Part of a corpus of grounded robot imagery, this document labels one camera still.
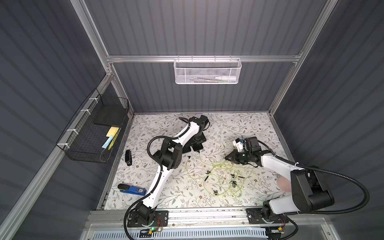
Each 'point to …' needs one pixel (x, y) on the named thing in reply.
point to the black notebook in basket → (110, 115)
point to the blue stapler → (127, 188)
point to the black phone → (197, 146)
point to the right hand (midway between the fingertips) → (228, 157)
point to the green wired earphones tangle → (224, 178)
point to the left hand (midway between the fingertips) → (200, 144)
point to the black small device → (128, 157)
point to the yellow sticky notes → (112, 131)
